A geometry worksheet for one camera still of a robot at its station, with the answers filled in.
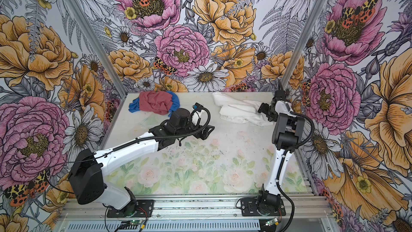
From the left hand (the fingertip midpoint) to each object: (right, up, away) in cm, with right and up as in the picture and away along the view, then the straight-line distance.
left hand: (205, 127), depth 80 cm
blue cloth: (-49, +10, +32) cm, 60 cm away
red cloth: (-33, +13, +25) cm, 43 cm away
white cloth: (+22, +8, +25) cm, 34 cm away
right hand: (+37, +4, +25) cm, 45 cm away
